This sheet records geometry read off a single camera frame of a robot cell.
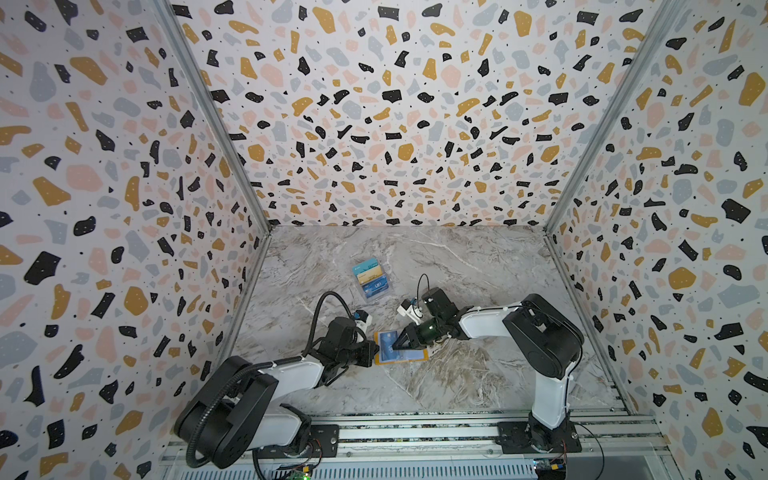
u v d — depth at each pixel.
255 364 0.48
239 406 0.41
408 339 0.84
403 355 0.88
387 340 0.90
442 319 0.77
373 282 1.00
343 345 0.71
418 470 0.74
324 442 0.73
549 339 0.51
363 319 0.82
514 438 0.75
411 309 0.86
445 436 0.76
